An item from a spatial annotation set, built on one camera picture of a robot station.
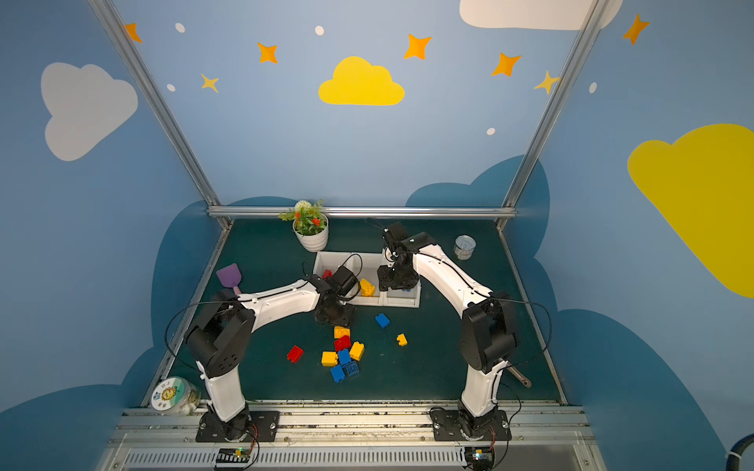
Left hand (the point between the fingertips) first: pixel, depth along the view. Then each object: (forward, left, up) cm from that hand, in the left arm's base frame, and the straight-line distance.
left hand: (344, 317), depth 92 cm
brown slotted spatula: (-18, -52, 0) cm, 55 cm away
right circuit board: (-36, -38, -5) cm, 52 cm away
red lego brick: (-12, +14, -1) cm, 18 cm away
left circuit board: (-36, +25, -5) cm, 44 cm away
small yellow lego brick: (-7, -19, -1) cm, 20 cm away
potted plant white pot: (+27, +13, +10) cm, 32 cm away
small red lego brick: (+16, +7, +1) cm, 17 cm away
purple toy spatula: (+16, +43, -2) cm, 46 cm away
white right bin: (+5, -18, +3) cm, 19 cm away
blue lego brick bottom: (-17, 0, -1) cm, 17 cm away
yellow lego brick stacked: (-4, +1, -1) cm, 5 cm away
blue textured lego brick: (-15, -3, -2) cm, 16 cm away
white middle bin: (+9, -7, +16) cm, 19 cm away
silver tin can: (+28, -42, +4) cm, 51 cm away
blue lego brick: (-13, -1, 0) cm, 13 cm away
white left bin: (+21, +7, +2) cm, 23 cm away
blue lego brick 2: (0, -12, -1) cm, 12 cm away
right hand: (+6, -14, +11) cm, 19 cm away
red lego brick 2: (-8, 0, -1) cm, 8 cm away
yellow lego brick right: (-11, -4, -1) cm, 11 cm away
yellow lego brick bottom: (-13, +3, 0) cm, 13 cm away
